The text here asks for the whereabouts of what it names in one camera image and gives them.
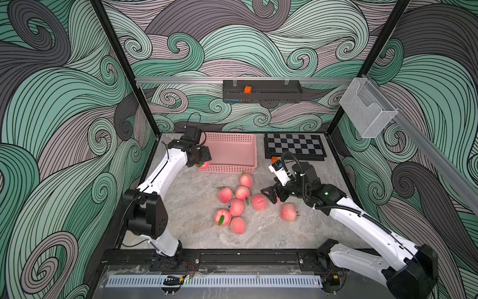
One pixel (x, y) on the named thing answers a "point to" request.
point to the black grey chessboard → (307, 146)
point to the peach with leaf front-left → (222, 217)
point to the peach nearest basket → (246, 180)
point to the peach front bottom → (238, 225)
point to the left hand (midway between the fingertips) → (203, 156)
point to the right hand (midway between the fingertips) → (271, 184)
